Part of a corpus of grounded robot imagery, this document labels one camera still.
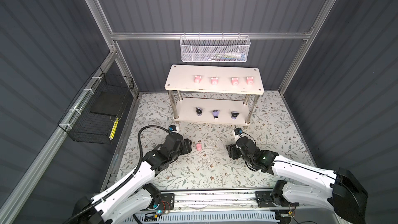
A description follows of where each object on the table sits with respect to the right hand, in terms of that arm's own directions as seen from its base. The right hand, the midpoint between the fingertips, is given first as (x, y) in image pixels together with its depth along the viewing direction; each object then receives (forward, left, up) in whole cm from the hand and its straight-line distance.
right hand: (232, 146), depth 83 cm
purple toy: (+22, +8, 0) cm, 24 cm away
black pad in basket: (+13, +62, +22) cm, 67 cm away
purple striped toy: (+21, -4, 0) cm, 21 cm away
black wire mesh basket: (+7, +68, +22) cm, 71 cm away
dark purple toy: (+22, +18, +2) cm, 29 cm away
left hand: (0, +23, +5) cm, 24 cm away
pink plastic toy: (+3, +18, -7) cm, 20 cm away
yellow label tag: (-1, +55, +21) cm, 59 cm away
